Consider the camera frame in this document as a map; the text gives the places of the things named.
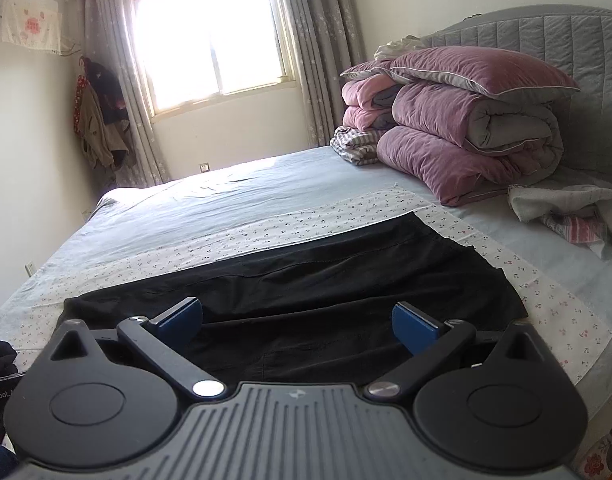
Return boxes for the grey curtain right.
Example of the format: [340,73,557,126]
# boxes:
[280,0,366,148]

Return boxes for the covered air conditioner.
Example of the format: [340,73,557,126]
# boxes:
[0,0,62,54]

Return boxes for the purple folded duvet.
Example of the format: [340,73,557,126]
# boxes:
[376,81,563,207]

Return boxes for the grey curtain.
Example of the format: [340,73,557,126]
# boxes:
[280,0,366,148]
[79,0,170,188]

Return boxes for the light blue bed cover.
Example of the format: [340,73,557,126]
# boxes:
[0,148,612,352]

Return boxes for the white crumpled cloth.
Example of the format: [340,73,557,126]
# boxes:
[508,184,612,258]

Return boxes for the cherry print bed sheet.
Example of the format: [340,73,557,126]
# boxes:
[0,188,612,385]

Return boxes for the grey quilted headboard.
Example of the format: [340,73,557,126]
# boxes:
[422,4,612,182]

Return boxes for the purple pillow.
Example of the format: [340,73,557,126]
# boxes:
[390,46,579,104]

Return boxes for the window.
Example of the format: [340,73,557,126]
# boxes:
[129,0,294,115]

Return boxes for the striped folded cloth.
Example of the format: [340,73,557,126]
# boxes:
[330,126,383,166]

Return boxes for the pink folded blanket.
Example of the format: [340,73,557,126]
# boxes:
[341,61,402,131]

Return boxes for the black pants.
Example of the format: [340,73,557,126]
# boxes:
[62,214,526,387]

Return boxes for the grey curtain left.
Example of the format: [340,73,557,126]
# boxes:
[79,0,170,188]

